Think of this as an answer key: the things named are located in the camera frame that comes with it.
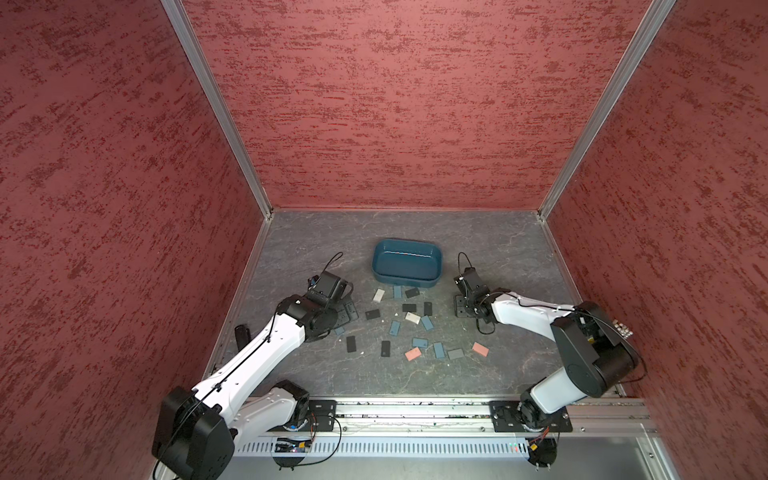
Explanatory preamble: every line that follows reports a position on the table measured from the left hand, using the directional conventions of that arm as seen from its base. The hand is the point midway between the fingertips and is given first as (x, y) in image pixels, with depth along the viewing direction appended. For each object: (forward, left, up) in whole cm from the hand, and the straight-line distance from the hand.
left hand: (338, 323), depth 81 cm
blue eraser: (+4, -26, -8) cm, 27 cm away
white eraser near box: (+14, -10, -9) cm, 20 cm away
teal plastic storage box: (+27, -20, -8) cm, 35 cm away
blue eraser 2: (+3, -16, -9) cm, 18 cm away
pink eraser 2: (-4, -41, -9) cm, 42 cm away
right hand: (+9, -39, -9) cm, 41 cm away
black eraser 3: (+9, -27, -8) cm, 29 cm away
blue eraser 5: (-4, -29, -9) cm, 31 cm away
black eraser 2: (+7, -9, -9) cm, 14 cm away
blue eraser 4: (-2, -23, -9) cm, 25 cm away
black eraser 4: (-2, -3, -10) cm, 11 cm away
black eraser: (+15, -22, -9) cm, 28 cm away
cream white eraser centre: (+6, -22, -9) cm, 24 cm away
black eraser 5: (-4, -13, -9) cm, 16 cm away
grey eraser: (-5, -34, -10) cm, 35 cm away
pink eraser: (-5, -21, -9) cm, 24 cm away
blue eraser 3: (+1, +1, -8) cm, 8 cm away
